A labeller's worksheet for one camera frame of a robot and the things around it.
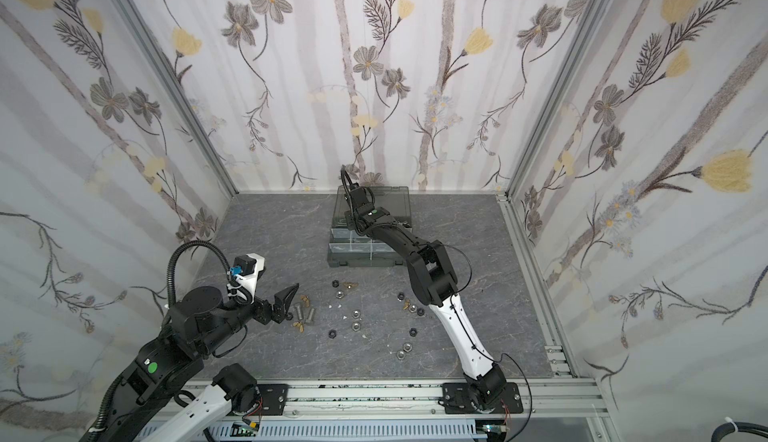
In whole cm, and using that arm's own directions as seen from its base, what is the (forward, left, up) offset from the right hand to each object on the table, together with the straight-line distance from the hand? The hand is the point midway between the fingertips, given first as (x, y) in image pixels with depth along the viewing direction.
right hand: (351, 201), depth 101 cm
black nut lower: (-41, +2, -11) cm, 43 cm away
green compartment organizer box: (-13, 0, -9) cm, 16 cm away
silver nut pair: (-45, -20, -9) cm, 50 cm away
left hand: (-36, +12, +17) cm, 42 cm away
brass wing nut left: (-40, +11, -10) cm, 43 cm away
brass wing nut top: (-27, -2, -10) cm, 29 cm away
